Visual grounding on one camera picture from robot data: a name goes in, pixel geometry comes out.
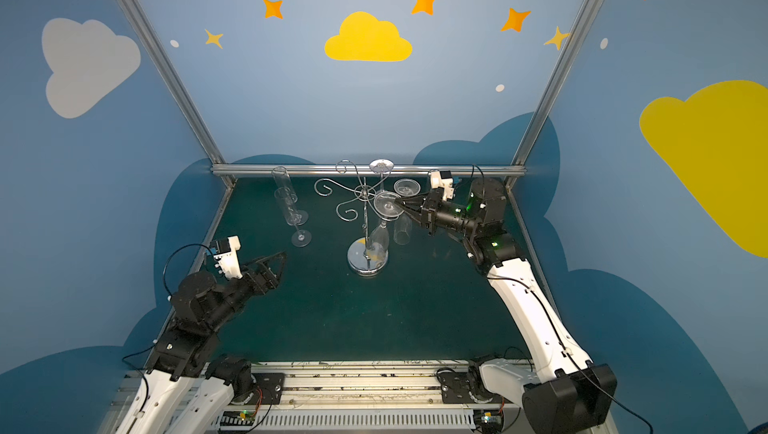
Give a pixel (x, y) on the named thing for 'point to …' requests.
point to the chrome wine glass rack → (367, 256)
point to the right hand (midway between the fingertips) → (397, 200)
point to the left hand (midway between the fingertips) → (274, 254)
